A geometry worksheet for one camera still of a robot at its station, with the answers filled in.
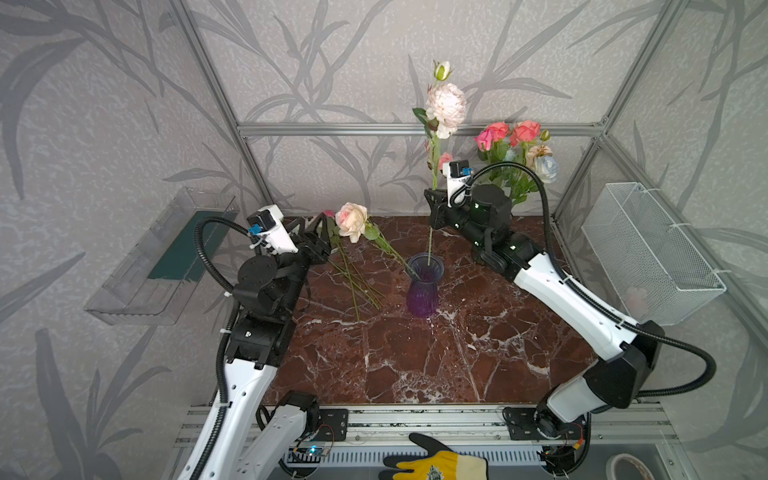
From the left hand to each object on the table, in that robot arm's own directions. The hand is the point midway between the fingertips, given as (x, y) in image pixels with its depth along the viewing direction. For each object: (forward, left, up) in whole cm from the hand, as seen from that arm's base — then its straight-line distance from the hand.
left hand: (321, 208), depth 60 cm
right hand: (+11, -22, -2) cm, 25 cm away
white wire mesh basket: (-8, -71, -10) cm, 72 cm away
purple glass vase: (+2, -23, -41) cm, 47 cm away
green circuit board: (-39, +7, -46) cm, 60 cm away
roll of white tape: (-40, -66, -41) cm, 87 cm away
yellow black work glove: (-40, -26, -40) cm, 62 cm away
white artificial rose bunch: (+16, +5, -45) cm, 48 cm away
